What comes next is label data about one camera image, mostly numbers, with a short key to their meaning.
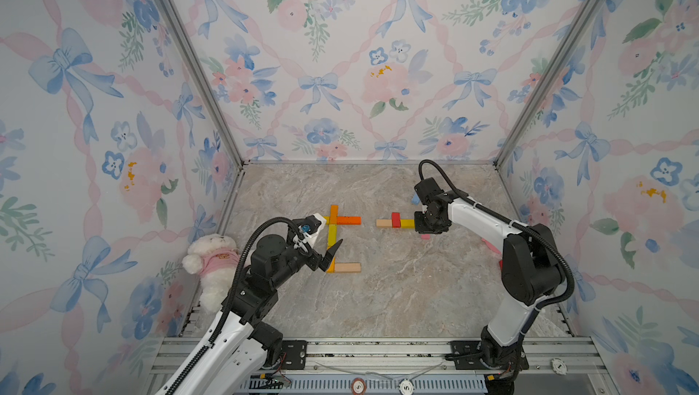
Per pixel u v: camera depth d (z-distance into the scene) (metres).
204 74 0.91
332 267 0.67
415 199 0.80
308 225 0.57
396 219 1.01
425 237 0.97
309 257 0.60
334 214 1.03
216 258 0.83
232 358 0.58
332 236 0.97
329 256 0.63
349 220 1.00
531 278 0.48
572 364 0.75
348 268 0.89
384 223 1.01
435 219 0.77
